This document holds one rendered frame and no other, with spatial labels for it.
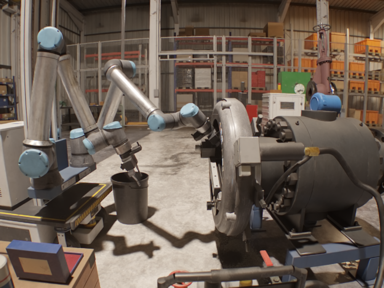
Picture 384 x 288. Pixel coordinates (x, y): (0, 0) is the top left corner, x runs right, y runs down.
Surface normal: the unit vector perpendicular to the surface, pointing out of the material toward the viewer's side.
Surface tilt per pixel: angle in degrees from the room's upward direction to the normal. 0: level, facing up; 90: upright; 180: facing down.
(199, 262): 0
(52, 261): 97
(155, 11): 90
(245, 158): 68
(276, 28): 90
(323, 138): 48
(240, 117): 39
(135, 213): 93
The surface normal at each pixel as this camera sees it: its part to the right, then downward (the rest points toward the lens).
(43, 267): 0.04, 0.29
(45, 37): 0.39, 0.03
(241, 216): 0.02, 0.52
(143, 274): 0.00, -0.99
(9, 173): 1.00, 0.00
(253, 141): 0.04, -0.22
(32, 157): 0.35, 0.25
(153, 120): -0.52, 0.19
